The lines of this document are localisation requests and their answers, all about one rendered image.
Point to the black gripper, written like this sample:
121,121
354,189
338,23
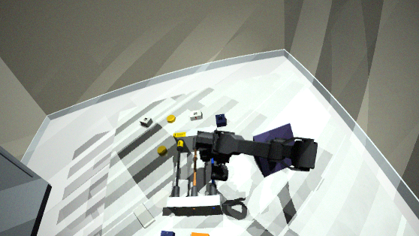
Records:
220,172

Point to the yellow flat disc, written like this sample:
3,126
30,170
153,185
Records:
171,119
162,150

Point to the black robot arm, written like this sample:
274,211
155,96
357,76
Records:
226,144

